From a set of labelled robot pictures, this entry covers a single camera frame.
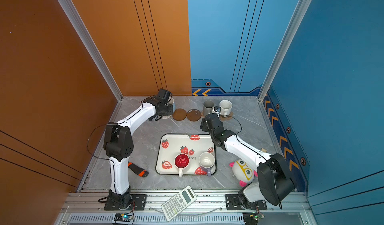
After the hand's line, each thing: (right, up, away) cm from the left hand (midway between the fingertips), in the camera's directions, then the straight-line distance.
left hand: (170, 109), depth 98 cm
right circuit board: (+44, -52, -28) cm, 73 cm away
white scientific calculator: (+7, -47, -25) cm, 54 cm away
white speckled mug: (+38, +2, +5) cm, 38 cm away
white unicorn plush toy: (+41, -33, -21) cm, 57 cm away
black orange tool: (-16, -35, -14) cm, 41 cm away
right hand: (+23, -7, -11) cm, 26 cm away
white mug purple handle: (+24, -30, -11) cm, 40 cm away
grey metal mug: (+25, +2, +2) cm, 25 cm away
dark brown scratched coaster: (+16, -4, +11) cm, 20 cm away
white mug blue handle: (+4, +4, -15) cm, 16 cm away
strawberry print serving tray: (+15, -22, -4) cm, 27 cm away
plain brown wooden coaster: (+5, -4, +10) cm, 12 cm away
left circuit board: (-18, -52, -27) cm, 61 cm away
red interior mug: (+9, -30, -13) cm, 34 cm away
